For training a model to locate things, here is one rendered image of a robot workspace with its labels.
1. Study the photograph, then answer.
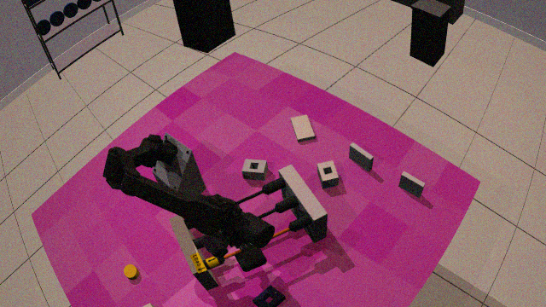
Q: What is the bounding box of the yellow short cylinder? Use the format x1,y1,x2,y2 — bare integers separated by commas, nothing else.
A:
124,264,139,280

